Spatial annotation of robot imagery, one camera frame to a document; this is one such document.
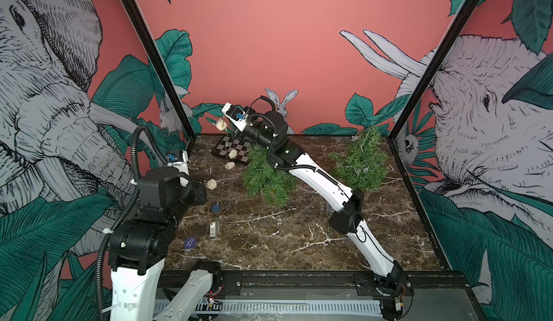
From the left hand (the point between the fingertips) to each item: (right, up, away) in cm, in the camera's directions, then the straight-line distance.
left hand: (197, 174), depth 60 cm
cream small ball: (+5, +6, +20) cm, 21 cm away
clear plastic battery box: (0, -20, +12) cm, 23 cm away
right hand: (+5, +21, +5) cm, 22 cm away
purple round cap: (-13, -29, +24) cm, 40 cm away
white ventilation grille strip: (+25, -45, +11) cm, 53 cm away
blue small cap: (-6, -18, +35) cm, 40 cm away
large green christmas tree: (+16, -3, +19) cm, 25 cm away
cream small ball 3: (+2, -4, +8) cm, 9 cm away
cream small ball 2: (+4, +1, +22) cm, 23 cm away
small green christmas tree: (+55, +6, +11) cm, 57 cm away
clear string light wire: (+55, 0, +18) cm, 57 cm away
